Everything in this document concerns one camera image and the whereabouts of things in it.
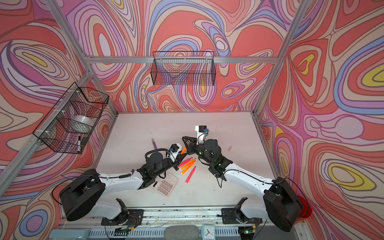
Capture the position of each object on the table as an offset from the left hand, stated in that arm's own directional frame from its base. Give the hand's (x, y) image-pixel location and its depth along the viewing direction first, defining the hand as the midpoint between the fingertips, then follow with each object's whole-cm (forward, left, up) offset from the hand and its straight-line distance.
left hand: (187, 151), depth 79 cm
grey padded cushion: (-35, +2, -13) cm, 37 cm away
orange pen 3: (-1, 0, -16) cm, 16 cm away
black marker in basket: (-3, +51, +9) cm, 52 cm away
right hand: (+2, +2, +6) cm, 7 cm away
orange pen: (-4, +2, +8) cm, 9 cm away
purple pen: (+16, +24, -16) cm, 33 cm away
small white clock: (-34, -10, -14) cm, 38 cm away
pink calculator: (-13, +13, -15) cm, 24 cm away
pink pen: (-7, -1, -15) cm, 17 cm away
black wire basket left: (+8, +61, +12) cm, 62 cm away
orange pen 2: (+2, -2, -16) cm, 16 cm away
